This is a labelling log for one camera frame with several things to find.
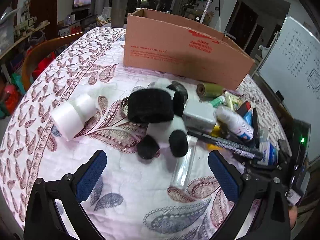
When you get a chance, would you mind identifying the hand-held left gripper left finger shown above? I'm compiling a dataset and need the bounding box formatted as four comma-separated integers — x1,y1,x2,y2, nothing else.
24,149,108,240

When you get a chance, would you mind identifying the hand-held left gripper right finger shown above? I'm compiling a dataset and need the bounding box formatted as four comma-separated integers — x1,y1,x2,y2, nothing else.
208,150,292,240

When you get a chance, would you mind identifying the white spray bottle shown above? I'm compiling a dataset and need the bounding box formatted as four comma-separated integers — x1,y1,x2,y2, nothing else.
215,106,254,140

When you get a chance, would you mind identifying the white plastic pipe fitting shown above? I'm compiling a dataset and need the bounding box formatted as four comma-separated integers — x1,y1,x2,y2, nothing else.
51,94,97,140

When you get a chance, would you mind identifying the green white glue stick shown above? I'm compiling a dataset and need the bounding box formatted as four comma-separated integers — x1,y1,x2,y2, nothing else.
210,95,227,108

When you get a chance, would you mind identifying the green snack packet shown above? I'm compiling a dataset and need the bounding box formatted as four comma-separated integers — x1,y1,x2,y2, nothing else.
225,91,244,110

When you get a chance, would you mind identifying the olive green metallic cylinder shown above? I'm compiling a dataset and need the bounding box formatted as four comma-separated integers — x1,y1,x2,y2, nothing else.
196,82,224,102

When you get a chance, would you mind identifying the panda plush toy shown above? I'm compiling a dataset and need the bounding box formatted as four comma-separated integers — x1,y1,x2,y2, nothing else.
127,78,189,160

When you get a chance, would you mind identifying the brown cardboard box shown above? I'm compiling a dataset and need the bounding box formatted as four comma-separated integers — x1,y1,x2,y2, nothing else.
123,8,256,91

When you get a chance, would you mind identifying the blue white packet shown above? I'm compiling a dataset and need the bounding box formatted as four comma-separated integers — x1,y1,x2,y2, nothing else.
257,140,278,165

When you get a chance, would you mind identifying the black marker pen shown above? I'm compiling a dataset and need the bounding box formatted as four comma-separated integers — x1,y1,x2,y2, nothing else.
220,144,264,160
187,129,247,152

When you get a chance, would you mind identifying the clear plastic tube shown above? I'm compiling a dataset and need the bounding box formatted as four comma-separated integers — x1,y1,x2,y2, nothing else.
170,136,198,187

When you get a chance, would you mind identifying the grey rectangular box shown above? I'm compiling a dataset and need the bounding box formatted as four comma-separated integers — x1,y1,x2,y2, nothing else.
182,101,217,130

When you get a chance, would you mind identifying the whiteboard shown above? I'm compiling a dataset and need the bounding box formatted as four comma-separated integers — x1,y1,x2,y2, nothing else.
257,15,320,165

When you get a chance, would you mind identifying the paisley quilted tablecloth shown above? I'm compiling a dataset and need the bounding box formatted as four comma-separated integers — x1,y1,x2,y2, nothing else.
0,26,295,240

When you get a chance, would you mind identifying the red plastic bin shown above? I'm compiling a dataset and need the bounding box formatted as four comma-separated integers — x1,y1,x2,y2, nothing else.
32,57,55,78

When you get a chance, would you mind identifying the wooden chair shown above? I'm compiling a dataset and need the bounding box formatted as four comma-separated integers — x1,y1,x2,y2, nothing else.
21,32,84,93

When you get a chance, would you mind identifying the wooden model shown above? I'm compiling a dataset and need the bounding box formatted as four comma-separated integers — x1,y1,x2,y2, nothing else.
15,16,50,34

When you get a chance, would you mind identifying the clear plastic storage bin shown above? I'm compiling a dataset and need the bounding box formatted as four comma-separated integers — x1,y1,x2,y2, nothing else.
0,12,15,53

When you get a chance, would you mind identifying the grey shaker bottle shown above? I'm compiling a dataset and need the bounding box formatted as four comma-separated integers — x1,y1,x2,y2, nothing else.
111,0,130,28

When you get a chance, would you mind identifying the brown wooden door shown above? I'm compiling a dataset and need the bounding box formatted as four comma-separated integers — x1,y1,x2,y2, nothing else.
29,0,60,39

